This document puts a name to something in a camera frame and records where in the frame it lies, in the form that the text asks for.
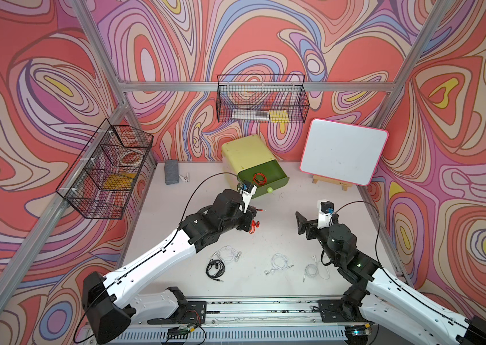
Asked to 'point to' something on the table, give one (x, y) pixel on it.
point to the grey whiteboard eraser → (171, 169)
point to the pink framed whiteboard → (344, 152)
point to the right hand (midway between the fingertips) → (309, 216)
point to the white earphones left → (228, 254)
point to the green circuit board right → (357, 330)
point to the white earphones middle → (279, 261)
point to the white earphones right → (312, 271)
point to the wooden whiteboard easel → (325, 180)
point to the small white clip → (185, 179)
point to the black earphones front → (215, 269)
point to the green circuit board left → (180, 332)
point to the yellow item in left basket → (120, 180)
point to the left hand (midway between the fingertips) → (256, 210)
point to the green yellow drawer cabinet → (248, 160)
